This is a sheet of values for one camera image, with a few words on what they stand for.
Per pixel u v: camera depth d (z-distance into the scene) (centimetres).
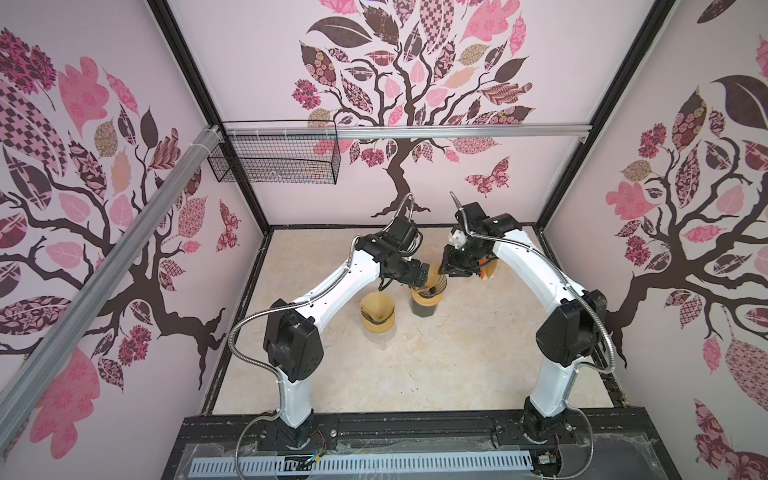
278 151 95
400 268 69
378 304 83
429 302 88
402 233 64
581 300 47
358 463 70
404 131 94
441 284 85
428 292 90
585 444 72
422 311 92
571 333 48
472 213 68
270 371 50
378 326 83
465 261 73
